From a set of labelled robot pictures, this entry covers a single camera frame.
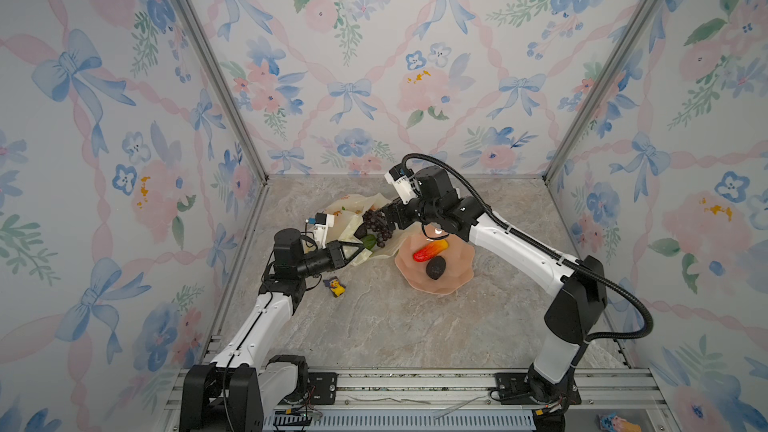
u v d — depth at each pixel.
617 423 0.68
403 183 0.70
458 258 0.94
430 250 0.95
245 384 0.40
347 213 0.88
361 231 0.99
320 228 0.73
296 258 0.65
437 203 0.61
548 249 0.49
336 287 0.88
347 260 0.73
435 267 0.90
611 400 0.74
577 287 0.45
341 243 0.74
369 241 0.98
